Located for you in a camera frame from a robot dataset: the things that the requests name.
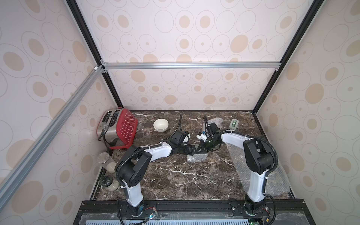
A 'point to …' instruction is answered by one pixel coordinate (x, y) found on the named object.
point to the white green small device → (234, 124)
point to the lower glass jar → (108, 182)
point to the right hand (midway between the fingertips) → (201, 151)
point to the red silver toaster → (116, 128)
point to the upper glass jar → (107, 161)
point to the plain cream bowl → (161, 124)
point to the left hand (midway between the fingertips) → (196, 150)
